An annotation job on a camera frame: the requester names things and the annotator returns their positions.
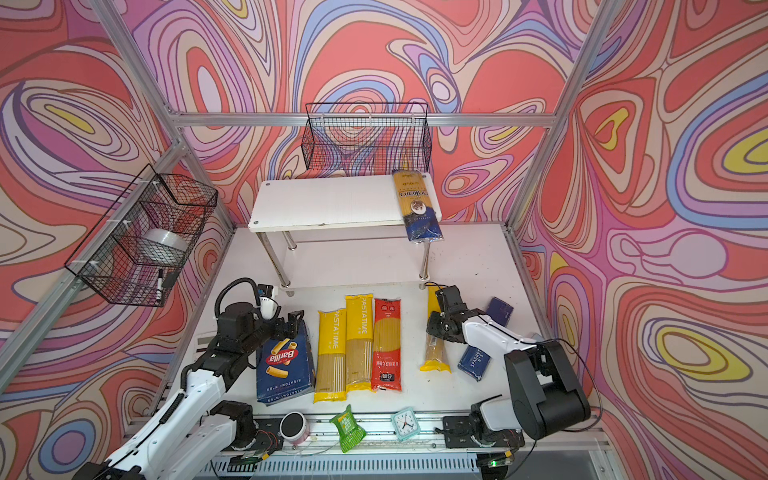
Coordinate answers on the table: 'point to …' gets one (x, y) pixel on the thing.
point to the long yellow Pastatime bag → (359, 342)
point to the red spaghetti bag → (387, 346)
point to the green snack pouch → (350, 433)
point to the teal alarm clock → (406, 424)
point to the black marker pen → (160, 284)
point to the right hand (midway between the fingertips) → (437, 333)
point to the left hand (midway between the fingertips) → (291, 308)
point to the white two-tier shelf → (328, 234)
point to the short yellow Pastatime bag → (331, 358)
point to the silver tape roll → (167, 241)
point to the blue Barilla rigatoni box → (285, 368)
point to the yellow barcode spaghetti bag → (436, 351)
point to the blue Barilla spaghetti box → (474, 362)
